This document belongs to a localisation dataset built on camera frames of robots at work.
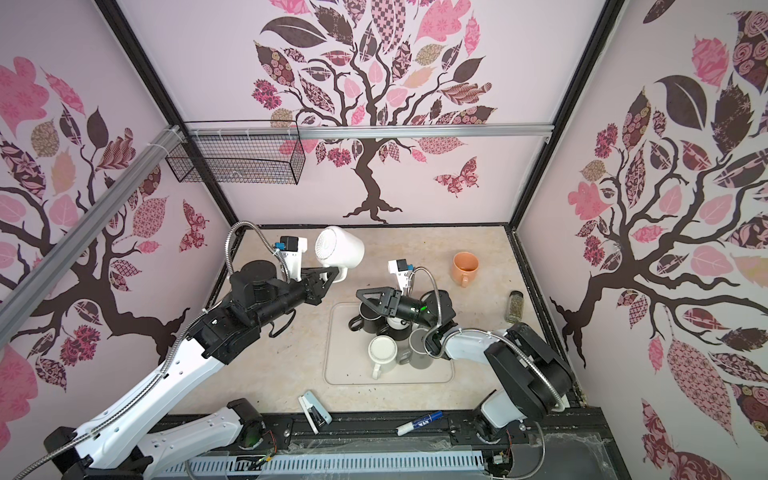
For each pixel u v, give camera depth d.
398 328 0.85
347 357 0.85
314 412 0.75
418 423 0.74
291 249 0.57
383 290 0.66
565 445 0.72
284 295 0.54
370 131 0.94
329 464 0.70
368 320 0.85
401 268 0.70
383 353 0.79
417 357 0.80
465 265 1.02
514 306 0.93
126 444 0.40
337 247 0.62
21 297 0.50
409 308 0.67
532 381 0.44
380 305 0.65
